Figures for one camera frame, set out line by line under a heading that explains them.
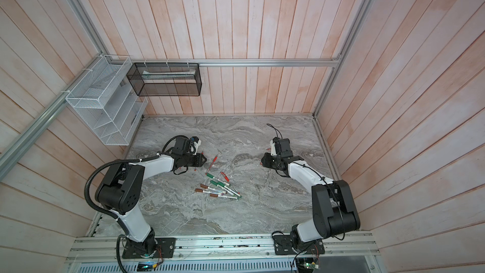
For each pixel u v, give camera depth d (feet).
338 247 2.46
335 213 1.44
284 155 2.35
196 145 2.89
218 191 2.89
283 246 2.40
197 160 2.88
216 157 3.31
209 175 3.07
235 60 3.20
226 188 2.94
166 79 3.49
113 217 1.68
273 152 2.73
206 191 2.89
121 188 1.59
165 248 2.40
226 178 3.04
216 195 2.85
